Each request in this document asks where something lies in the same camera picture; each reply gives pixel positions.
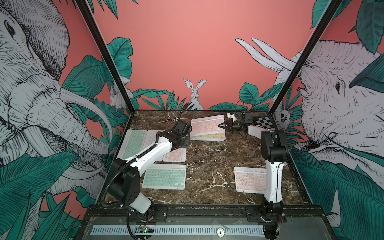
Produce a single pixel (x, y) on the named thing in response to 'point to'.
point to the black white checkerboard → (265, 122)
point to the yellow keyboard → (220, 136)
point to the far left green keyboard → (132, 143)
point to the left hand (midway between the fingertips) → (186, 139)
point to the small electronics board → (144, 229)
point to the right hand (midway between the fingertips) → (219, 124)
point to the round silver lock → (220, 232)
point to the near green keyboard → (171, 176)
